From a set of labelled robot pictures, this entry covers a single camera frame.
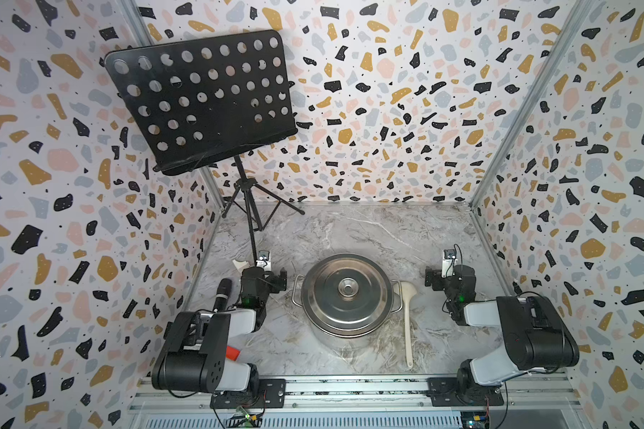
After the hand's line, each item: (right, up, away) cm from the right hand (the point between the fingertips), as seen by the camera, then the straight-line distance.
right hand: (445, 265), depth 95 cm
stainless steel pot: (-22, -8, -22) cm, 32 cm away
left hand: (-61, 0, -3) cm, 61 cm away
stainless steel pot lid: (-36, -4, -20) cm, 41 cm away
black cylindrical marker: (-77, -9, -5) cm, 78 cm away
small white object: (-74, 0, +3) cm, 74 cm away
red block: (-71, -25, -13) cm, 76 cm away
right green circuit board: (-1, -38, -23) cm, 45 cm away
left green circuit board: (-62, -38, -24) cm, 76 cm away
